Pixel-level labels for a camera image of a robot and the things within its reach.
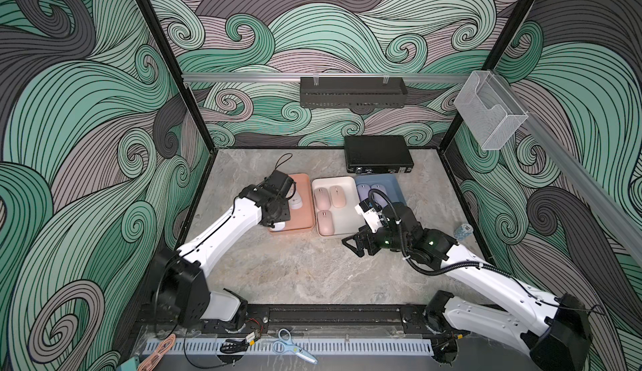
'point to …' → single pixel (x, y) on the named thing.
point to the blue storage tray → (389, 183)
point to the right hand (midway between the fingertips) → (349, 238)
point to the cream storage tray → (346, 219)
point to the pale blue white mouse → (278, 226)
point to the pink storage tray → (303, 218)
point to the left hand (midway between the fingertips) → (279, 211)
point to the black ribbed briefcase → (377, 155)
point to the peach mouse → (338, 196)
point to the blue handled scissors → (287, 344)
